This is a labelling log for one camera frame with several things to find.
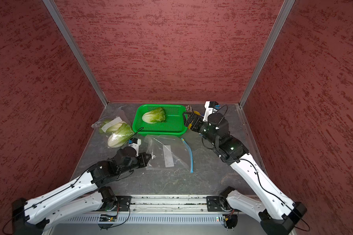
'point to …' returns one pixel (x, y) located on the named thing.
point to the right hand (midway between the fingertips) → (188, 119)
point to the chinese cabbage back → (158, 114)
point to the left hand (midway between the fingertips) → (152, 159)
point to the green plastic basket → (174, 125)
